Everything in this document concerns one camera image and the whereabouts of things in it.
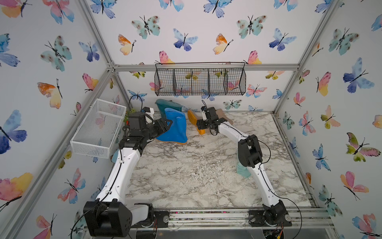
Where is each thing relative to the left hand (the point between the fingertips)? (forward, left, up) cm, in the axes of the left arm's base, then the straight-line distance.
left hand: (170, 121), depth 76 cm
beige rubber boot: (+25, -12, -23) cm, 36 cm away
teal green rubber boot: (+18, +7, -5) cm, 20 cm away
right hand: (+20, -17, -22) cm, 34 cm away
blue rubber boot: (+7, -1, -18) cm, 19 cm away
